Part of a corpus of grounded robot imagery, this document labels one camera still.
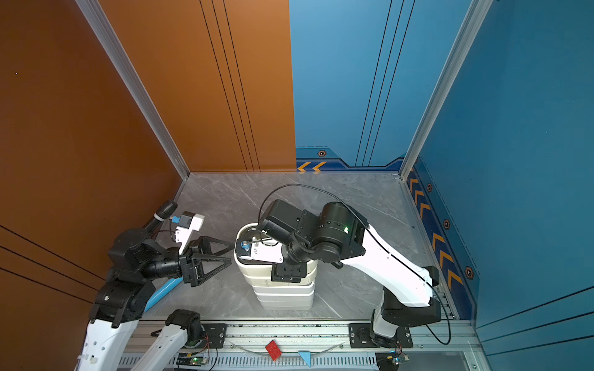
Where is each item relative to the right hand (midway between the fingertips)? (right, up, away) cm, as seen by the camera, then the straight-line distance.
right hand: (279, 254), depth 55 cm
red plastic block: (-3, -33, +15) cm, 36 cm away
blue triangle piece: (+7, -34, +13) cm, 37 cm away
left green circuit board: (-28, -37, +15) cm, 48 cm away
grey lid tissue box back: (+7, -15, +11) cm, 20 cm away
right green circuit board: (+35, -35, +14) cm, 52 cm away
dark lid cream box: (-5, -6, +2) cm, 8 cm away
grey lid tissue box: (+4, -13, +11) cm, 17 cm away
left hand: (-11, 0, 0) cm, 11 cm away
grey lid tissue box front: (+1, -21, +19) cm, 29 cm away
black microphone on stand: (-41, +7, +19) cm, 46 cm away
